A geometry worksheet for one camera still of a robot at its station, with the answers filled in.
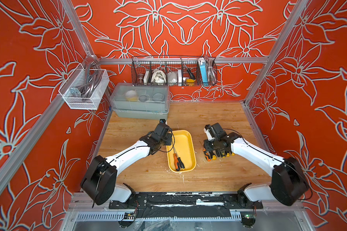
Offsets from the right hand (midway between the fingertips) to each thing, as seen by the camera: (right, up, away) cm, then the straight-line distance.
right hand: (203, 145), depth 85 cm
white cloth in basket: (-28, +43, +5) cm, 51 cm away
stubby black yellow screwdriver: (+7, -8, +1) cm, 11 cm away
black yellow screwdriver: (+13, -7, +2) cm, 15 cm away
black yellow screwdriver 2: (+7, +2, -27) cm, 27 cm away
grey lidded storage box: (-41, +29, +15) cm, 53 cm away
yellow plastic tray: (-12, -1, +4) cm, 12 cm away
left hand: (-21, +6, +1) cm, 21 cm away
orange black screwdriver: (-17, -9, -2) cm, 19 cm away
